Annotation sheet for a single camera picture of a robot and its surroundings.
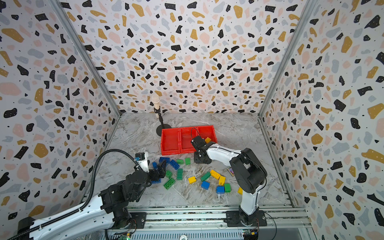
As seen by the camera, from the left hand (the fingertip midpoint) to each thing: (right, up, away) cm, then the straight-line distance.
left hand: (161, 160), depth 73 cm
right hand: (+18, -3, +20) cm, 27 cm away
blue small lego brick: (+22, -17, +12) cm, 30 cm away
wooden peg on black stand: (-6, +32, +13) cm, 36 cm away
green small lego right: (+35, -18, +11) cm, 41 cm away
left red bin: (-1, +7, +27) cm, 28 cm away
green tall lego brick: (+7, -12, +15) cm, 20 cm away
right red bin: (+23, +13, +36) cm, 44 cm away
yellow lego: (+38, -13, -5) cm, 40 cm away
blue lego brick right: (+30, -18, +9) cm, 36 cm away
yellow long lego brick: (+28, -12, +17) cm, 35 cm away
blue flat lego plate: (-2, -5, +22) cm, 22 cm away
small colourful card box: (+38, -10, +17) cm, 42 cm away
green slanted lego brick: (+22, -13, +14) cm, 30 cm away
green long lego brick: (+1, -16, +12) cm, 20 cm away
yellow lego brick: (+14, -14, +14) cm, 25 cm away
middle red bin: (+10, +11, +33) cm, 36 cm away
